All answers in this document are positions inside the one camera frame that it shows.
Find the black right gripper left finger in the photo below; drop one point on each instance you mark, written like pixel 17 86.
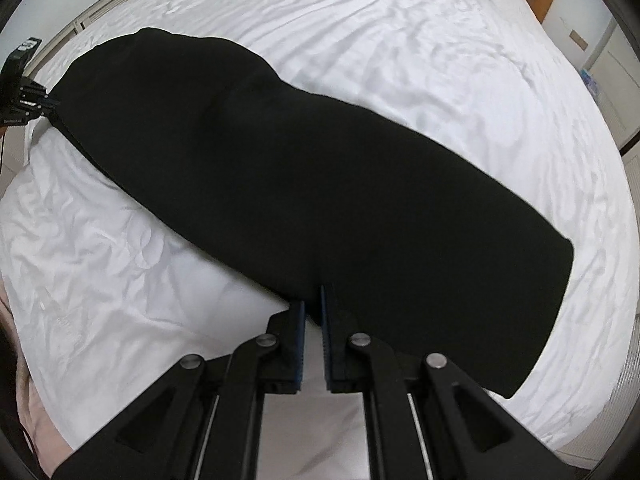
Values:
pixel 202 418

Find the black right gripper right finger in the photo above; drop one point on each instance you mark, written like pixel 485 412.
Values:
pixel 426 418

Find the black pants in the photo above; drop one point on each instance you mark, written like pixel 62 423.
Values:
pixel 300 192

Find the blue item on shelf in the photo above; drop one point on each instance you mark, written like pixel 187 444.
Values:
pixel 590 83

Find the brown wall switch plate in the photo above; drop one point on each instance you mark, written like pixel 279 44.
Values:
pixel 577 39

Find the white bed sheet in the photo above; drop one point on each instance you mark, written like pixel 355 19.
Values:
pixel 100 298

